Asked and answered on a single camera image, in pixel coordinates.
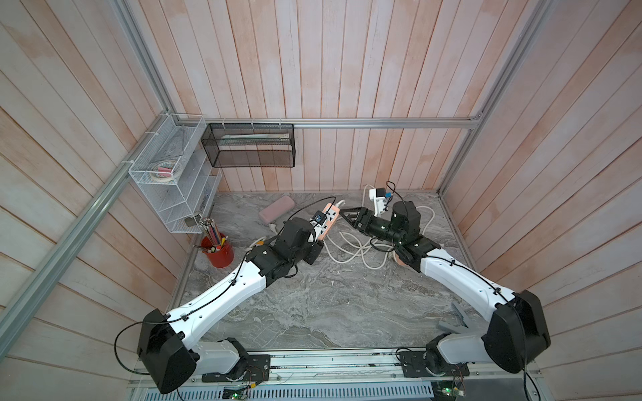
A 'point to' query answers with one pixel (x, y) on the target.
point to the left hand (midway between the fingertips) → (313, 241)
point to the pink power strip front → (332, 213)
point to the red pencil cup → (219, 250)
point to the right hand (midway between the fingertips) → (342, 215)
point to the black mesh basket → (250, 144)
